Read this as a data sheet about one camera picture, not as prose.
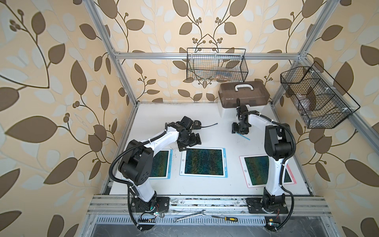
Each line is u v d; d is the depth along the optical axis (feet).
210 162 2.93
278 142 1.86
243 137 3.31
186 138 2.48
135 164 1.54
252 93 3.25
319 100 2.48
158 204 2.42
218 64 3.23
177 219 2.32
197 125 3.44
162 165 2.91
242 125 2.90
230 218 2.31
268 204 2.16
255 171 2.83
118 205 2.48
